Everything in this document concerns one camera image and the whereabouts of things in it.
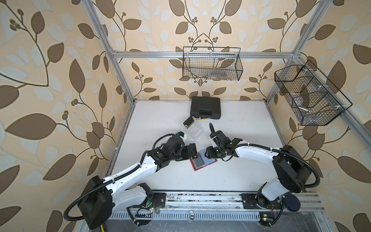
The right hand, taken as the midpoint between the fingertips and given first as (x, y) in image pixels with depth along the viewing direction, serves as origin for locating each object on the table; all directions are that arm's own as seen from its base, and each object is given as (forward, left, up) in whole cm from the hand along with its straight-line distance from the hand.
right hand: (208, 154), depth 88 cm
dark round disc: (-27, -40, -2) cm, 48 cm away
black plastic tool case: (+39, -2, +2) cm, 39 cm away
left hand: (-3, +9, +11) cm, 15 cm away
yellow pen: (+29, +1, -2) cm, 29 cm away
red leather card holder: (-3, 0, -2) cm, 4 cm away
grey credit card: (+21, +11, +7) cm, 25 cm away
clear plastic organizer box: (+18, +9, +1) cm, 20 cm away
